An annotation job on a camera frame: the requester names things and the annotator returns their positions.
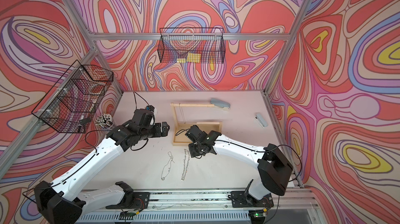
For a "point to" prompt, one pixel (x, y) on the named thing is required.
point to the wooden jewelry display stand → (180, 128)
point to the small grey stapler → (261, 120)
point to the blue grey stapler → (220, 103)
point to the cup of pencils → (104, 121)
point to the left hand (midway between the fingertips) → (164, 127)
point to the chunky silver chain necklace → (187, 158)
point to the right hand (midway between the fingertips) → (196, 154)
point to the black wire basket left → (69, 106)
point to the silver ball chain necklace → (170, 154)
